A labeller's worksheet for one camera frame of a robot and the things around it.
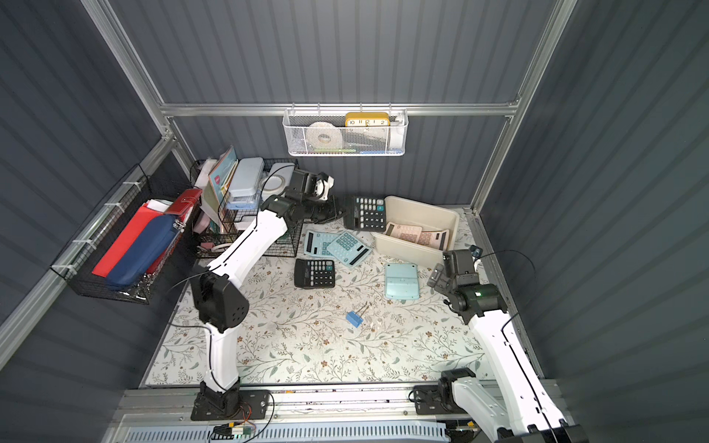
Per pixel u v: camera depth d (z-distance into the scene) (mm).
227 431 699
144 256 665
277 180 998
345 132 882
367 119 870
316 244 1053
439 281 699
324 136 847
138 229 732
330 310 912
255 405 739
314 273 985
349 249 1041
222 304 510
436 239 1020
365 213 867
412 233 1071
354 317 885
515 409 387
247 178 965
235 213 963
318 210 737
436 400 738
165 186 936
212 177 883
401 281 963
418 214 1039
